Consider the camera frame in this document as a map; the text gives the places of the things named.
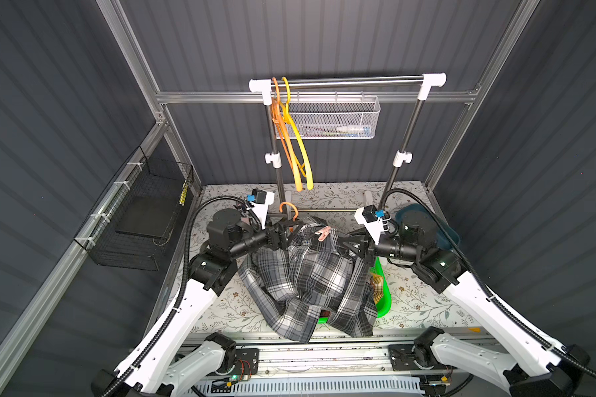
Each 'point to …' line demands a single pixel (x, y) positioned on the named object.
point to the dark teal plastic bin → (444, 241)
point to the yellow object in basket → (184, 193)
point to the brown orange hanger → (287, 203)
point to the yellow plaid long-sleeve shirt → (377, 282)
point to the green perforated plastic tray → (385, 303)
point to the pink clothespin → (324, 232)
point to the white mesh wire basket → (336, 117)
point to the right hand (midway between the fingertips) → (346, 238)
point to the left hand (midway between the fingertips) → (297, 223)
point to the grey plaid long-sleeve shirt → (314, 284)
